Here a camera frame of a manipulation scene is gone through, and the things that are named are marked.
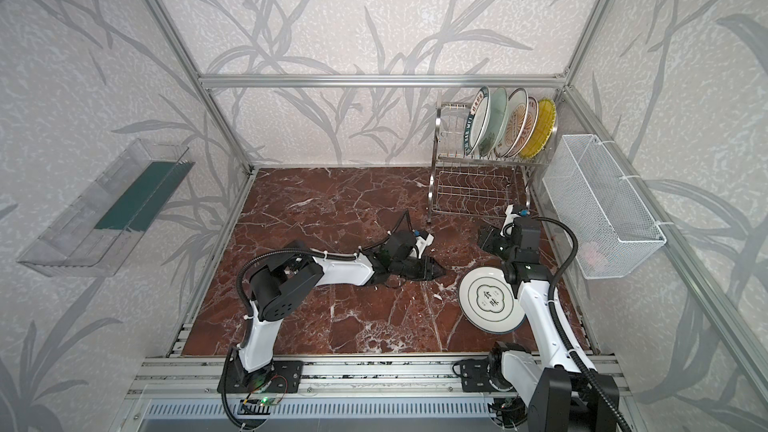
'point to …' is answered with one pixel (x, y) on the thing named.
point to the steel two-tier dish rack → (466, 185)
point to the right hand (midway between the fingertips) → (486, 221)
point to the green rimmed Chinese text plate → (477, 121)
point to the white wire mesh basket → (606, 224)
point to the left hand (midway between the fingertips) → (447, 267)
